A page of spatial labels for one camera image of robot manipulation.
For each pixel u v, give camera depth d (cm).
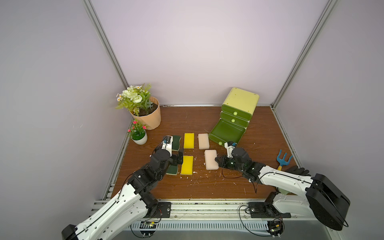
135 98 83
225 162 73
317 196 41
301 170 85
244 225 70
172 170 85
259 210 72
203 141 98
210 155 84
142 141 93
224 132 105
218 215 73
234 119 96
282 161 90
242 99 95
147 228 72
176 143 98
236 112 90
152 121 100
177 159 66
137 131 93
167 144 61
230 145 77
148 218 71
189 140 98
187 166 88
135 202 48
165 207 75
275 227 70
